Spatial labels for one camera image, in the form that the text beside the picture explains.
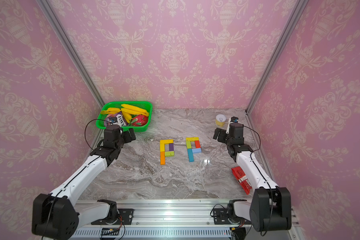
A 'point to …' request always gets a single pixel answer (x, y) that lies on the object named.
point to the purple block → (171, 147)
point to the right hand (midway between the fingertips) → (219, 131)
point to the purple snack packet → (115, 119)
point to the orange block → (162, 158)
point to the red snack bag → (241, 177)
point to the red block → (197, 144)
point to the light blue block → (196, 150)
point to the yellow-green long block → (192, 139)
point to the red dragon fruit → (139, 120)
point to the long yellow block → (166, 141)
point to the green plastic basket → (147, 106)
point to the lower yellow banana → (127, 116)
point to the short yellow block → (162, 147)
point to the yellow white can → (220, 120)
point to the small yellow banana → (111, 110)
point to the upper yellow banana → (134, 109)
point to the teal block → (190, 155)
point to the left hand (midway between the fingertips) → (127, 131)
